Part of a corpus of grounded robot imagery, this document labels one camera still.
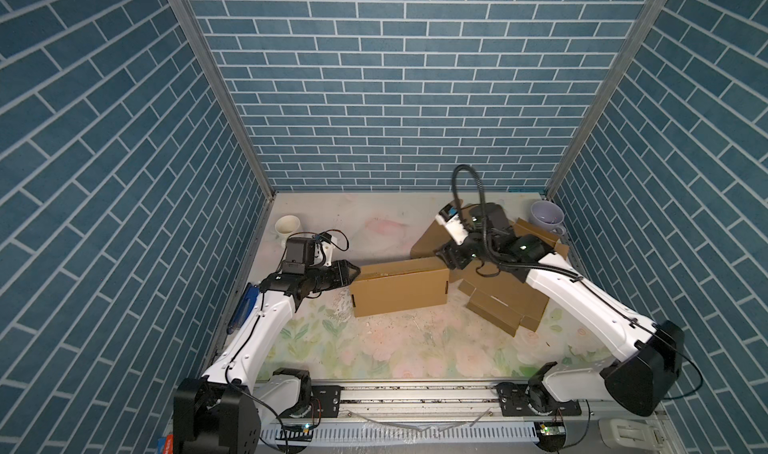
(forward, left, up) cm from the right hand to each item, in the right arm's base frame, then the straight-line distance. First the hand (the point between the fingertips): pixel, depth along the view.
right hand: (440, 240), depth 78 cm
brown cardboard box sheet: (+17, -42, -22) cm, 50 cm away
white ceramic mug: (+13, +51, -14) cm, 55 cm away
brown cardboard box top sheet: (-9, +10, -10) cm, 17 cm away
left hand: (-7, +23, -8) cm, 25 cm away
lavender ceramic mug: (+31, -42, -21) cm, 56 cm away
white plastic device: (-36, -46, -22) cm, 62 cm away
